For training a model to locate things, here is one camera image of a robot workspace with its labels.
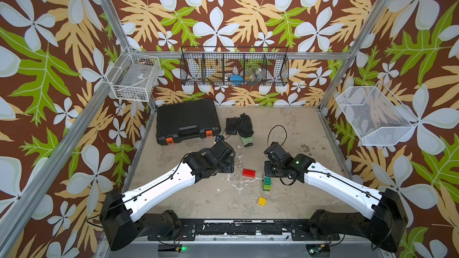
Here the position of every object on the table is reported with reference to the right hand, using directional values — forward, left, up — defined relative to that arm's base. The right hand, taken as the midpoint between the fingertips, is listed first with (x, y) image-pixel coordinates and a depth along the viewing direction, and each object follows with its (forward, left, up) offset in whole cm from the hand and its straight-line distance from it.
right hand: (264, 168), depth 82 cm
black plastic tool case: (+35, +43, -6) cm, 56 cm away
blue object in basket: (+43, +12, +19) cm, 48 cm away
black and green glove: (+30, +6, -9) cm, 32 cm away
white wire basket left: (+38, +64, +25) cm, 78 cm away
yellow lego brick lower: (-12, +1, -8) cm, 15 cm away
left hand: (+1, +16, +6) cm, 17 cm away
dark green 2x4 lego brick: (-4, -2, -5) cm, 6 cm away
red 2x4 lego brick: (+2, +6, -9) cm, 11 cm away
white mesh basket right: (+16, -49, +19) cm, 55 cm away
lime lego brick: (-6, -2, -8) cm, 10 cm away
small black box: (+35, +14, -10) cm, 39 cm away
